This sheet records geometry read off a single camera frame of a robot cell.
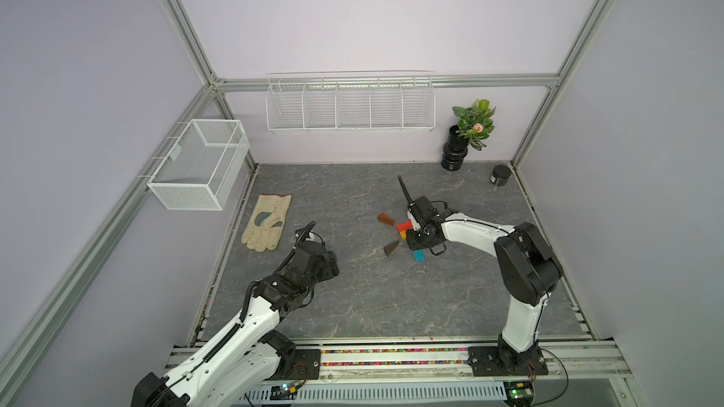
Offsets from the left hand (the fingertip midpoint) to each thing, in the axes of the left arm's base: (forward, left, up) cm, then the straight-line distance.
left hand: (327, 261), depth 81 cm
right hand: (+10, -28, -10) cm, 32 cm away
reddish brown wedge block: (+20, -19, -10) cm, 30 cm away
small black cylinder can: (+36, -68, -7) cm, 77 cm away
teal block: (+4, -29, -9) cm, 31 cm away
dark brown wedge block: (+9, -20, -12) cm, 25 cm away
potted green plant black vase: (+38, -51, +15) cm, 66 cm away
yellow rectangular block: (+8, -24, -2) cm, 25 cm away
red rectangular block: (+17, -26, -12) cm, 33 cm away
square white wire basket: (+25, +38, +15) cm, 48 cm away
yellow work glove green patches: (+20, +24, -10) cm, 33 cm away
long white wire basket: (+51, -9, +19) cm, 56 cm away
